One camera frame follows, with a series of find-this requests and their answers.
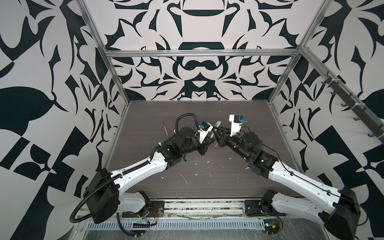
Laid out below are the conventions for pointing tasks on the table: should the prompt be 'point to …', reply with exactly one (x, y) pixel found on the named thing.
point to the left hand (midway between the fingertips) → (214, 135)
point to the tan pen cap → (216, 145)
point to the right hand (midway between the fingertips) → (213, 127)
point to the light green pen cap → (217, 124)
